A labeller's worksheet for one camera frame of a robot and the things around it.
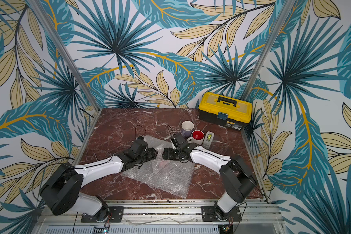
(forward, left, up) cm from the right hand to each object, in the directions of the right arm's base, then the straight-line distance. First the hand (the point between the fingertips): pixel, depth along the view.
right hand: (167, 155), depth 87 cm
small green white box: (+12, -27, -3) cm, 30 cm away
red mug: (-4, +3, -1) cm, 5 cm away
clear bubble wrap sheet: (-11, -4, -7) cm, 13 cm away
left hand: (+1, +8, -1) cm, 9 cm away
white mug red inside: (+15, -20, -4) cm, 26 cm away
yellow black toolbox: (+28, -38, +10) cm, 48 cm away
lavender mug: (+24, -14, -4) cm, 28 cm away
